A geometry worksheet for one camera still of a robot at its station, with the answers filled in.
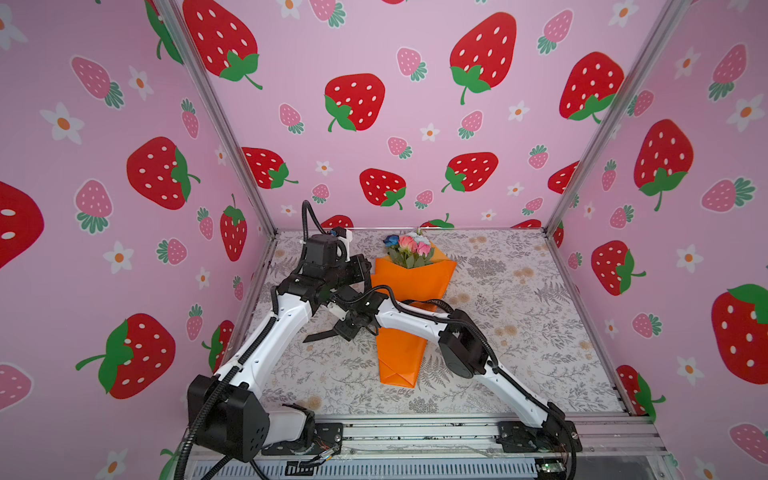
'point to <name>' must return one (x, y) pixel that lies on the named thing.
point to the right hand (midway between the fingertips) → (342, 323)
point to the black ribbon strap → (323, 336)
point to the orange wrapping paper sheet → (401, 357)
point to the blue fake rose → (392, 240)
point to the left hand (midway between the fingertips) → (373, 262)
